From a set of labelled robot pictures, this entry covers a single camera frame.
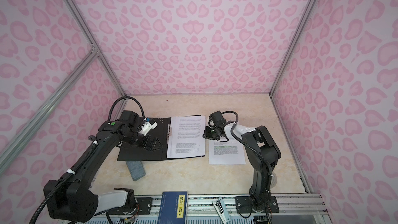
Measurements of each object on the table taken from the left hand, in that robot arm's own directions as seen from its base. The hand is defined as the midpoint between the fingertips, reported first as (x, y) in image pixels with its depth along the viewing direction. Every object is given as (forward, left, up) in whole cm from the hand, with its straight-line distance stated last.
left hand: (155, 142), depth 77 cm
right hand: (+11, -24, -12) cm, 29 cm away
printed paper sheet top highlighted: (+12, -14, -16) cm, 25 cm away
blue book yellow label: (-26, -10, -15) cm, 31 cm away
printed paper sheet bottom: (+2, -41, -17) cm, 44 cm away
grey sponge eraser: (-8, +12, -13) cm, 20 cm away
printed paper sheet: (+24, -18, -15) cm, 34 cm away
